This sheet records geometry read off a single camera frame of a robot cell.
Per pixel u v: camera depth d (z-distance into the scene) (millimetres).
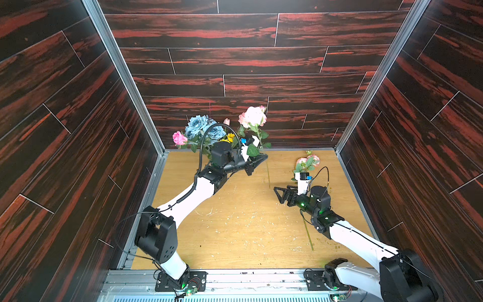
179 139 706
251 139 625
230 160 625
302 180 719
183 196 502
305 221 719
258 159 721
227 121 931
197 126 751
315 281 732
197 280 732
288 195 730
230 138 941
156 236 452
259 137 640
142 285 733
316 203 623
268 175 1068
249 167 670
